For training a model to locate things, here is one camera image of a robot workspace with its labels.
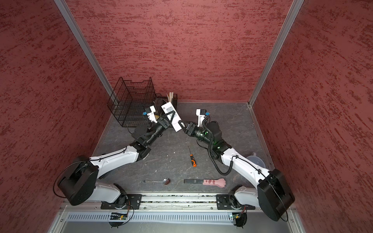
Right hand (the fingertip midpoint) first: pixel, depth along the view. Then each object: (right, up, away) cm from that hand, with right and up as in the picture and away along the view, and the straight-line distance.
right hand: (178, 125), depth 72 cm
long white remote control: (-6, +9, 0) cm, 11 cm away
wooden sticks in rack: (-7, +18, +25) cm, 32 cm away
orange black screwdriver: (+8, -23, +16) cm, 29 cm away
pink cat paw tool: (+23, -33, +7) cm, 41 cm away
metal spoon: (-8, -32, +8) cm, 34 cm away
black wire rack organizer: (-47, +19, +51) cm, 72 cm away
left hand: (-1, +6, +1) cm, 6 cm away
